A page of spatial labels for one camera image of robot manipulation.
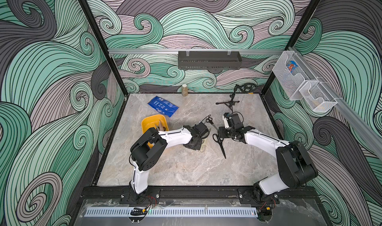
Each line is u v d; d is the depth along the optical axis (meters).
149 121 1.01
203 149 0.90
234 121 0.72
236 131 0.69
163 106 1.08
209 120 1.04
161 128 0.98
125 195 0.73
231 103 1.06
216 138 0.95
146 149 0.50
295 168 0.43
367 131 0.52
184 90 1.14
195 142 0.68
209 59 0.97
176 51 0.93
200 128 0.74
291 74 0.78
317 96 0.69
